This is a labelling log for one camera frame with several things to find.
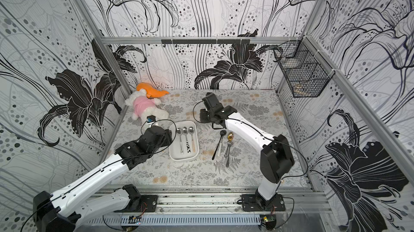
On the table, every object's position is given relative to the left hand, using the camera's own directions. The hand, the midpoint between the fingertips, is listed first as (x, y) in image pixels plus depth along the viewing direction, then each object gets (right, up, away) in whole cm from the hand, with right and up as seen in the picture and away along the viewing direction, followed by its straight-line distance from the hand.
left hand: (169, 137), depth 79 cm
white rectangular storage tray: (+6, -8, +12) cm, 16 cm away
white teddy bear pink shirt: (-21, +15, +20) cm, 33 cm away
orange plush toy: (-22, +26, +36) cm, 49 cm away
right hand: (+17, +11, +7) cm, 22 cm away
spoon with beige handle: (+9, 0, +17) cm, 19 cm away
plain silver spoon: (+32, -7, +14) cm, 35 cm away
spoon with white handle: (+2, 0, +17) cm, 17 cm away
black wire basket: (+75, +34, +10) cm, 83 cm away
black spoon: (+28, -1, +19) cm, 34 cm away
